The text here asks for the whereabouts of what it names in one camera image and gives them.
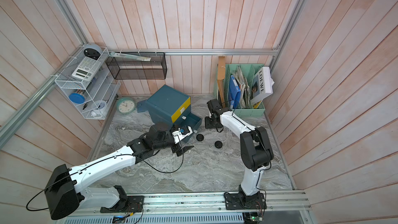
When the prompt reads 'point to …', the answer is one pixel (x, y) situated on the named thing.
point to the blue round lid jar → (76, 98)
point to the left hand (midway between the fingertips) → (187, 138)
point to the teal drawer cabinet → (171, 106)
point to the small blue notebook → (142, 106)
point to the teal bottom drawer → (192, 120)
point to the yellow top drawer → (179, 113)
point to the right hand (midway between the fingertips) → (209, 123)
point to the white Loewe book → (262, 85)
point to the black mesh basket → (122, 68)
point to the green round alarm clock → (126, 105)
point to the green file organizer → (238, 82)
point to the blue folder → (235, 92)
